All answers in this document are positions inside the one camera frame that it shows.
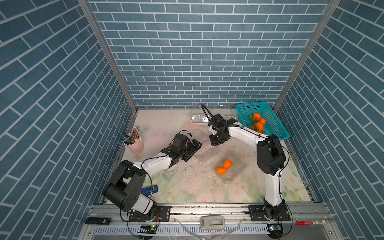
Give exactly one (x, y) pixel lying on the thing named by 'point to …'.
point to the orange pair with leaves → (257, 117)
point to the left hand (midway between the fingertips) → (202, 149)
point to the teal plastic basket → (272, 126)
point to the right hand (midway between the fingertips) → (213, 143)
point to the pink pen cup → (137, 147)
